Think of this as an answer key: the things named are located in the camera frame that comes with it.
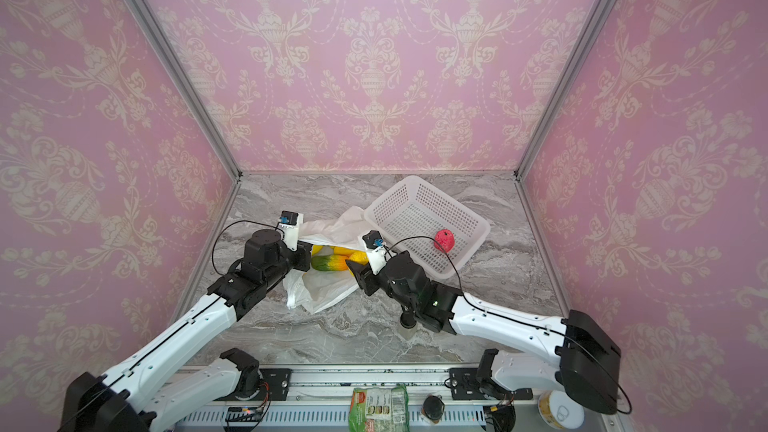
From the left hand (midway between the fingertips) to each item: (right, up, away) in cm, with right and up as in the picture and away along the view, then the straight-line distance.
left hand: (315, 241), depth 80 cm
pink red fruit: (+38, -1, +15) cm, 41 cm away
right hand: (+13, -2, -7) cm, 15 cm away
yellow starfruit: (+12, -2, -10) cm, 16 cm away
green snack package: (+18, -38, -10) cm, 43 cm away
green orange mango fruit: (+1, -9, +13) cm, 15 cm away
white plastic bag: (-1, -16, +7) cm, 17 cm away
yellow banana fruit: (+2, -1, -8) cm, 8 cm away
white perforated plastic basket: (+27, +5, +27) cm, 38 cm away
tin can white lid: (+58, -36, -14) cm, 69 cm away
